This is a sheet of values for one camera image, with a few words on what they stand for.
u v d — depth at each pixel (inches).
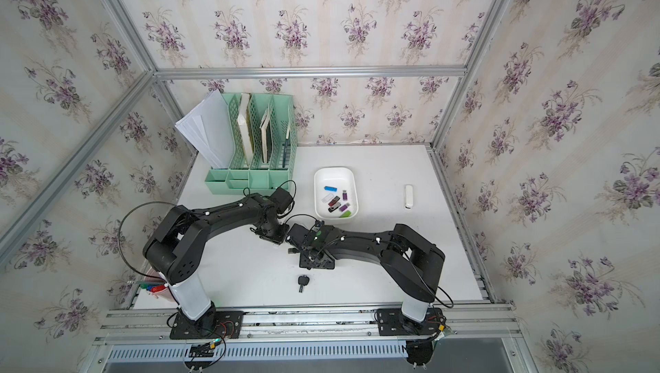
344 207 38.8
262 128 38.7
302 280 30.8
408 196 38.8
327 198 40.0
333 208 38.6
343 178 41.0
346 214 37.8
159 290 27.1
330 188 41.0
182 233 20.7
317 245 24.4
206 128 37.6
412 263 17.9
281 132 46.6
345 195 39.8
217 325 28.4
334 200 39.7
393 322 28.9
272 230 30.6
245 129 37.5
